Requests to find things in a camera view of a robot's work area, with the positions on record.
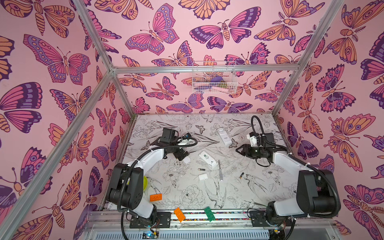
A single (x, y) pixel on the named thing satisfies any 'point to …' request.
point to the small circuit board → (149, 235)
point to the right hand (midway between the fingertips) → (240, 149)
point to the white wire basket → (214, 82)
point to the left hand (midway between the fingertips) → (184, 145)
